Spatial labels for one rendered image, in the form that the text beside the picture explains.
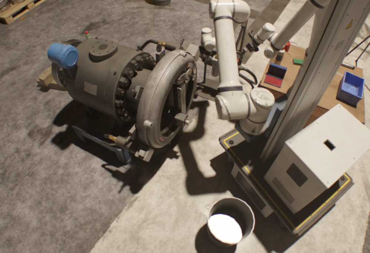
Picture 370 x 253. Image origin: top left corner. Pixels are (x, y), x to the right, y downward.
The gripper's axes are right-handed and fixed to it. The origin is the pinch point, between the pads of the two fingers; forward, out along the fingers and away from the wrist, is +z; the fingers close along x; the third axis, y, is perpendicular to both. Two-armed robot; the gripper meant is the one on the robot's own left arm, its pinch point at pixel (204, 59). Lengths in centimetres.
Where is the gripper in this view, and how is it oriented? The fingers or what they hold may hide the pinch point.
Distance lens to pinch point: 237.4
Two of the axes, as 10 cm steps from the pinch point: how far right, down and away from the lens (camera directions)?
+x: -9.0, -3.5, 2.7
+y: 4.4, -7.0, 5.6
